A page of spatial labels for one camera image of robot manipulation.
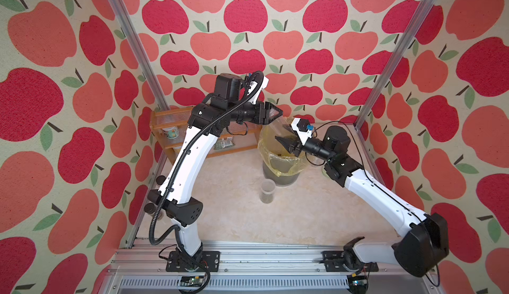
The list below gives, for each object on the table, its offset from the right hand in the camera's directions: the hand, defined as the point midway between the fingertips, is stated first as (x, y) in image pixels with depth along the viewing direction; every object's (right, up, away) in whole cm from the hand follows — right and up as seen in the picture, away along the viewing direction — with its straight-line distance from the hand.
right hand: (283, 133), depth 70 cm
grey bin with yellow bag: (0, -13, +10) cm, 16 cm away
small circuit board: (-33, -54, +2) cm, 64 cm away
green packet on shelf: (-27, -4, +38) cm, 47 cm away
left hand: (-2, +5, -8) cm, 10 cm away
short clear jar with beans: (-4, -26, +24) cm, 35 cm away
